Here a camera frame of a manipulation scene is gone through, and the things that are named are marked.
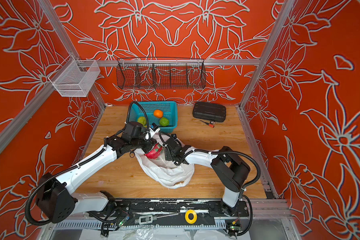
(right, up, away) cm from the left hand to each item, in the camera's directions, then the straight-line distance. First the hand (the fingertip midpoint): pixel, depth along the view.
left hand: (156, 139), depth 80 cm
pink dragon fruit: (-1, -9, +4) cm, 10 cm away
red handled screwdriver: (+35, +7, +27) cm, 45 cm away
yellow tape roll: (+17, -37, -11) cm, 43 cm away
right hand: (+6, -10, +10) cm, 16 cm away
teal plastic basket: (0, +15, +33) cm, 36 cm away
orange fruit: (-2, +15, +28) cm, 31 cm away
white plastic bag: (+5, -17, -4) cm, 18 cm away
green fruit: (+2, +9, +23) cm, 25 cm away
